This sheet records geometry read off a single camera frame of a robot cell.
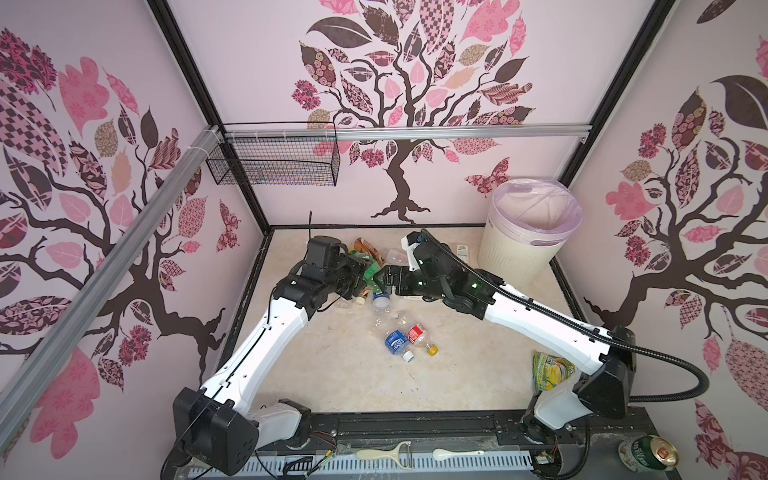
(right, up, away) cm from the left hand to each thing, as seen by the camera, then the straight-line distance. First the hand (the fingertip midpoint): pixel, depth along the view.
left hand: (375, 270), depth 75 cm
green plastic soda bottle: (-1, 0, -5) cm, 5 cm away
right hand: (+3, -1, -4) cm, 5 cm away
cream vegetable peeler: (+5, -44, -6) cm, 44 cm away
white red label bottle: (+30, +4, +29) cm, 42 cm away
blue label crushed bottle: (+6, -21, +8) cm, 24 cm away
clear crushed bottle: (+2, -17, +17) cm, 24 cm away
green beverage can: (+59, -38, -13) cm, 72 cm away
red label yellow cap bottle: (+12, -19, +10) cm, 25 cm away
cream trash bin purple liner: (+52, +16, +25) cm, 60 cm away
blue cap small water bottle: (+1, -13, +22) cm, 26 cm away
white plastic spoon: (+17, -45, -4) cm, 48 cm away
